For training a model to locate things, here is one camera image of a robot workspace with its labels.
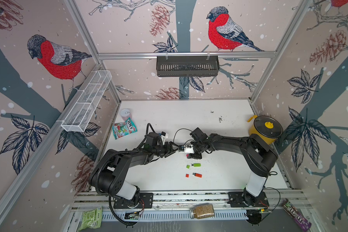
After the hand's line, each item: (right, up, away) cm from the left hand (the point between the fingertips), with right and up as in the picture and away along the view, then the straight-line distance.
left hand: (180, 147), depth 85 cm
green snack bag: (-43, -30, -17) cm, 56 cm away
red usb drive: (+10, -15, -3) cm, 18 cm away
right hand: (+7, -4, +7) cm, 10 cm away
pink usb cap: (+5, -6, +3) cm, 8 cm away
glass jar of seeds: (+10, -26, -18) cm, 33 cm away
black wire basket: (+6, +55, +19) cm, 59 cm away
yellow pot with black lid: (+54, +11, +3) cm, 56 cm away
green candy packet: (-41, +9, +13) cm, 44 cm away
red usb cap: (+4, -16, -3) cm, 16 cm away
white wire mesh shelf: (-52, +22, -11) cm, 58 cm away
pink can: (-41, +20, +21) cm, 50 cm away
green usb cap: (+5, -12, 0) cm, 13 cm away
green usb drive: (+11, -11, +1) cm, 15 cm away
